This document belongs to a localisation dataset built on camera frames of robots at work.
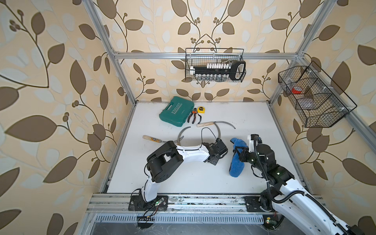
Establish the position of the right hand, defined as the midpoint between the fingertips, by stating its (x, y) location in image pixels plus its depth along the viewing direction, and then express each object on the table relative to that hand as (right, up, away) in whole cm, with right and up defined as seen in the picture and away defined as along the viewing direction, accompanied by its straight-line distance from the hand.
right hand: (236, 148), depth 80 cm
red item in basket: (+34, +32, +1) cm, 47 cm away
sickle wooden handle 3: (-10, +13, +26) cm, 31 cm away
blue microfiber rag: (-1, -9, -5) cm, 11 cm away
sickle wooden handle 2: (-33, 0, +17) cm, 38 cm away
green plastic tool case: (-36, +21, +29) cm, 50 cm away
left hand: (-13, -7, +11) cm, 18 cm away
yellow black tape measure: (-17, +23, +35) cm, 45 cm away
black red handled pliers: (-23, +21, +33) cm, 45 cm away
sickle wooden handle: (-48, +1, +18) cm, 51 cm away
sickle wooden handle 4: (-6, +8, +24) cm, 26 cm away
